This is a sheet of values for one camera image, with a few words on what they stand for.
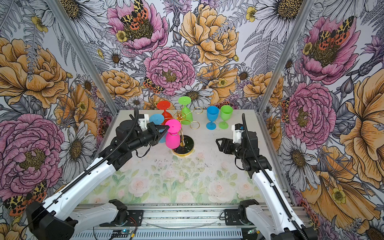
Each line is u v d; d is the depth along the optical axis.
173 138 0.79
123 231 0.71
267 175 0.49
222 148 0.70
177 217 0.76
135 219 0.73
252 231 0.71
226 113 1.00
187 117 0.80
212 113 1.01
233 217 0.74
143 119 0.66
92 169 0.47
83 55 0.88
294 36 0.82
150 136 0.63
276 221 0.42
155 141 0.64
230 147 0.68
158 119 0.77
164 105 0.83
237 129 0.68
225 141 0.68
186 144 0.99
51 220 0.37
